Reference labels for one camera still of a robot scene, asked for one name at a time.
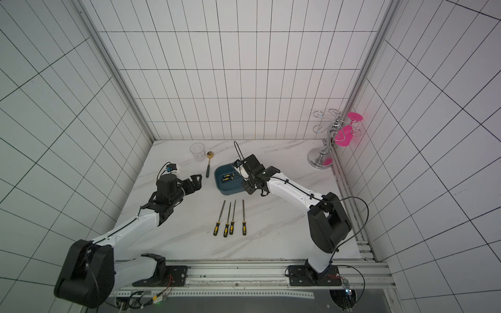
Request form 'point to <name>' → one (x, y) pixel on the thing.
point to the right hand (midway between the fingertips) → (243, 182)
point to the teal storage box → (228, 180)
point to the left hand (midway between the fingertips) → (193, 181)
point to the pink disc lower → (344, 135)
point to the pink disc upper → (355, 117)
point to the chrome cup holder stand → (337, 129)
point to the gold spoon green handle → (209, 154)
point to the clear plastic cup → (198, 151)
